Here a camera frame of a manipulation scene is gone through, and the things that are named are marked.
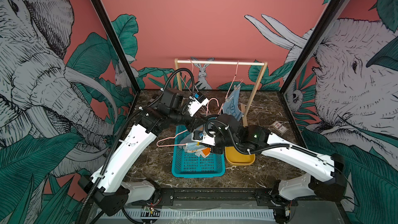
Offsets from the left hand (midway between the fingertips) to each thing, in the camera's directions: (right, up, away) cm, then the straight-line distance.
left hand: (206, 118), depth 64 cm
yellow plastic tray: (+16, -24, +22) cm, 36 cm away
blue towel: (-8, -12, +3) cm, 14 cm away
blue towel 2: (+16, +6, +30) cm, 34 cm away
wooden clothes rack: (+27, +3, +38) cm, 47 cm away
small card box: (+48, -9, +35) cm, 60 cm away
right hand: (-3, -9, +2) cm, 9 cm away
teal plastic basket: (-10, -28, +20) cm, 36 cm away
